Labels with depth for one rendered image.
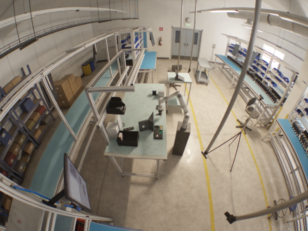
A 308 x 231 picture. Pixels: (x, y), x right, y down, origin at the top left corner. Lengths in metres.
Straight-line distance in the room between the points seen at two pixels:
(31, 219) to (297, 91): 5.40
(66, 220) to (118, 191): 1.48
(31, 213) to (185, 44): 8.58
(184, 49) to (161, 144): 7.09
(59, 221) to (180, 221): 1.92
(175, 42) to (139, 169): 7.15
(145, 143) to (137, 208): 1.32
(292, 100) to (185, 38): 6.46
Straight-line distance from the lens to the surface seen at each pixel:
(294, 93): 4.50
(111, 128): 1.86
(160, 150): 1.79
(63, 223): 1.56
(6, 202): 4.44
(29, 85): 1.66
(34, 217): 1.29
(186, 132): 2.24
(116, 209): 2.64
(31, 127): 4.41
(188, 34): 8.17
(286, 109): 4.64
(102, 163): 3.01
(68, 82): 4.86
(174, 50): 8.24
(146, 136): 1.93
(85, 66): 7.23
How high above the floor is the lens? 2.54
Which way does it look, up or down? 43 degrees down
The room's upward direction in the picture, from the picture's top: 1 degrees counter-clockwise
